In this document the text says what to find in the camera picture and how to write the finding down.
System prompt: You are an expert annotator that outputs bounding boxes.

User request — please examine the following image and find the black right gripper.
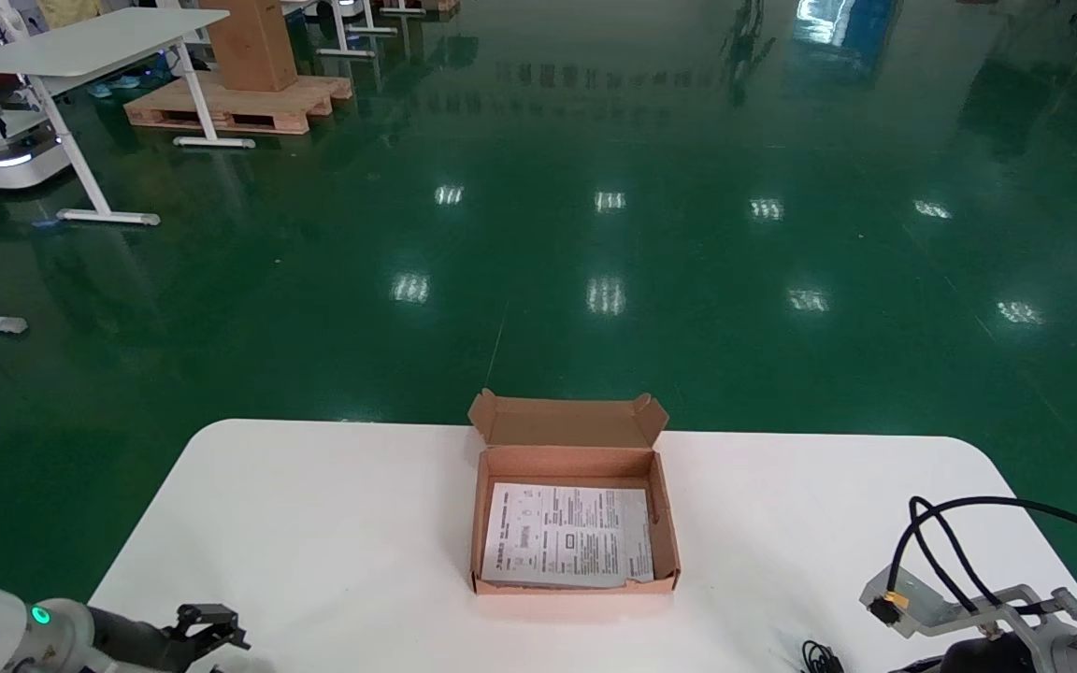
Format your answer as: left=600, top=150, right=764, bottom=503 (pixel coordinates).
left=889, top=631, right=1054, bottom=673

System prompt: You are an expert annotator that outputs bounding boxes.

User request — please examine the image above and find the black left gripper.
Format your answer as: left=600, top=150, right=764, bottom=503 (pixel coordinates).
left=80, top=603, right=251, bottom=673

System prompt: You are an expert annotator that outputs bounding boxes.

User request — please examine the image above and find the black wired computer mouse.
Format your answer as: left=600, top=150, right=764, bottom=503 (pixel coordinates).
left=800, top=639, right=845, bottom=673

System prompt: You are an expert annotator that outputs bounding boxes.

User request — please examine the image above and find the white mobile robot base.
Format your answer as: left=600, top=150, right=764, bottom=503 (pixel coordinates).
left=0, top=70, right=72, bottom=195

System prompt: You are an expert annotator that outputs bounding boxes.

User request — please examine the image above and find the open brown cardboard box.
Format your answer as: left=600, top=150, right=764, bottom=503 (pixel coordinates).
left=467, top=388, right=682, bottom=597

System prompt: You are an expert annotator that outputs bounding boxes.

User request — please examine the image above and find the printed paper manual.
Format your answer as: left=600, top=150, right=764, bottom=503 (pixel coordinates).
left=481, top=481, right=656, bottom=590

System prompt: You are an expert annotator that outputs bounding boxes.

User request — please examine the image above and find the wooden pallet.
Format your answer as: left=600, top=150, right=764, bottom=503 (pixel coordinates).
left=123, top=71, right=353, bottom=137

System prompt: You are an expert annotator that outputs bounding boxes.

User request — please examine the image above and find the tall brown cardboard carton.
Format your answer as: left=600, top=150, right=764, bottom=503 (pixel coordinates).
left=199, top=0, right=300, bottom=93

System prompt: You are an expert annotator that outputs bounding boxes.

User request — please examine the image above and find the white desk with legs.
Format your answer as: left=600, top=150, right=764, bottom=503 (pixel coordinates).
left=0, top=7, right=257, bottom=228

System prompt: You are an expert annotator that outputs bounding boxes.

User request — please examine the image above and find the person in yellow clothing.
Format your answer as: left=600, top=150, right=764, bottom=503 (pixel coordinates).
left=37, top=0, right=102, bottom=29

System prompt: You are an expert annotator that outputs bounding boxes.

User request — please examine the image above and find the black right camera cable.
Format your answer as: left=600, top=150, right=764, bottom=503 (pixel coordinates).
left=886, top=495, right=1077, bottom=623

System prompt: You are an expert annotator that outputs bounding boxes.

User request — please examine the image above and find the distant white desk frame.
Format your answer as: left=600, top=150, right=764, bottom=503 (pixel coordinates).
left=314, top=0, right=427, bottom=60

